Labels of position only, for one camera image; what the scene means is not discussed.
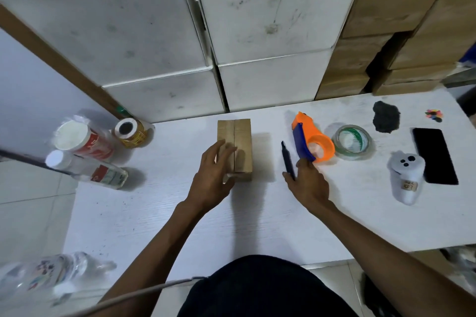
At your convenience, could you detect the grey cable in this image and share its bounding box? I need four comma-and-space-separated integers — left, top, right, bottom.
63, 275, 207, 317

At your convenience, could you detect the person's left hand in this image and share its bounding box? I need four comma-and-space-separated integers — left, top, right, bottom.
185, 139, 238, 214

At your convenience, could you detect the white handheld controller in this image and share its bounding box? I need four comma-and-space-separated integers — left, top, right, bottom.
388, 152, 426, 206

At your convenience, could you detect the black smartphone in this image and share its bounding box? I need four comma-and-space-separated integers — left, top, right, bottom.
412, 127, 460, 186

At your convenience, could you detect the clear plastic water bottle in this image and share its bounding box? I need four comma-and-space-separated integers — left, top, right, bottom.
0, 252, 118, 301

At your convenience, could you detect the black bag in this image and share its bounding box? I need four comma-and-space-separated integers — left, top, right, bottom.
360, 272, 402, 317

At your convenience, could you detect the person's left forearm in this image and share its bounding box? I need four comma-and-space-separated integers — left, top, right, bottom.
93, 198, 209, 317

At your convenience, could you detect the clear bottle white cap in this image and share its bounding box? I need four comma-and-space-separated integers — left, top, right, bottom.
45, 149, 129, 190

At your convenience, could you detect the brown wooden beam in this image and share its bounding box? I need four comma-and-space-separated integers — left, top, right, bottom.
0, 3, 125, 120

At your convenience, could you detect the person's right hand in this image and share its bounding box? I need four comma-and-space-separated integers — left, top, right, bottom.
282, 158, 338, 218

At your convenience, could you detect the person's black clothing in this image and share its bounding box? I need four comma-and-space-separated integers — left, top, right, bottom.
178, 255, 359, 317

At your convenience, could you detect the person's right forearm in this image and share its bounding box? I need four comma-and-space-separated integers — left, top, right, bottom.
314, 205, 476, 317

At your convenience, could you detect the yellow label roll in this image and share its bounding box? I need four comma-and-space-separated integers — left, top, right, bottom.
111, 117, 148, 149

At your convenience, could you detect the black crumpled lump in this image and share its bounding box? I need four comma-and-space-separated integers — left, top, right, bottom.
372, 100, 401, 134

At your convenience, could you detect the stack of brown cartons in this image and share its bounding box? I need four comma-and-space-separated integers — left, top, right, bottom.
315, 0, 476, 101

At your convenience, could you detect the transparent tape roll green core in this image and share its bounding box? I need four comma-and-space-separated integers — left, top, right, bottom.
332, 124, 374, 160

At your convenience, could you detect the orange blue tape dispenser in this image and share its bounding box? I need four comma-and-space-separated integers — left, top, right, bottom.
291, 111, 336, 163

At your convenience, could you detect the dark metal rail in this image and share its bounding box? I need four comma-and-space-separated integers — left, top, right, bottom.
0, 148, 73, 176

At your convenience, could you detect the red canister white lid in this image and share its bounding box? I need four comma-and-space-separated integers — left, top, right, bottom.
50, 115, 116, 161

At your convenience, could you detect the stack of white boxes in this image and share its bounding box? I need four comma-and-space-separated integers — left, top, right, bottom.
0, 0, 372, 123

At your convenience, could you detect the black utility knife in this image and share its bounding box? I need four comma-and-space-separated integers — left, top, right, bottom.
281, 140, 297, 181

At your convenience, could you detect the brown cardboard box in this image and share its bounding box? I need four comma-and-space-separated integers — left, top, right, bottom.
217, 118, 253, 183

